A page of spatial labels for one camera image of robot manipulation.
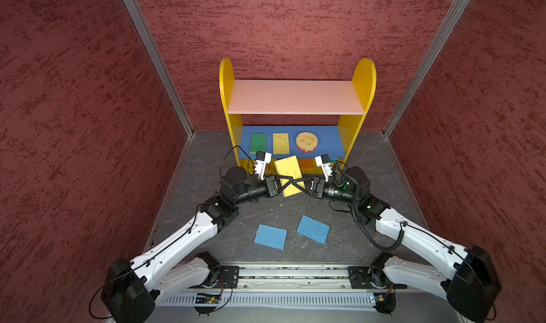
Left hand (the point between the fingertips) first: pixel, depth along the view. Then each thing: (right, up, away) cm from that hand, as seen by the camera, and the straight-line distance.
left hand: (293, 185), depth 66 cm
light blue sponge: (-8, -23, +17) cm, 30 cm away
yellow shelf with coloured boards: (+12, +29, +51) cm, 60 cm away
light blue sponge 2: (+10, -21, +19) cm, 30 cm away
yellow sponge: (-1, +6, 0) cm, 6 cm away
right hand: (0, -2, +2) cm, 2 cm away
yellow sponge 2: (-4, +15, +29) cm, 33 cm away
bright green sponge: (-14, +15, +28) cm, 35 cm away
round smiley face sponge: (+8, +15, +27) cm, 32 cm away
